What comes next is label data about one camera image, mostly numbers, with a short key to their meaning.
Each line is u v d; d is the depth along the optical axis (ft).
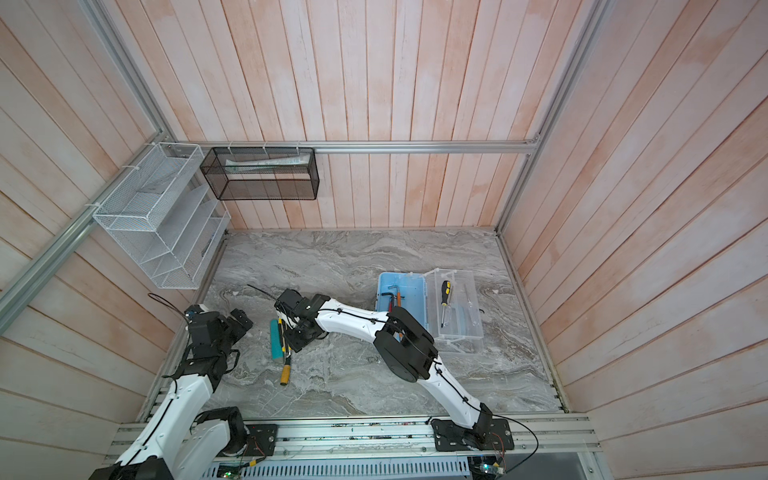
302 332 2.50
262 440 2.42
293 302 2.35
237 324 2.57
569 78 2.57
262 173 3.41
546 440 2.43
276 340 2.95
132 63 2.50
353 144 3.15
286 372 2.75
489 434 2.10
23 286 1.73
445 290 2.88
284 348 2.88
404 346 1.76
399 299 3.22
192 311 2.38
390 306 3.22
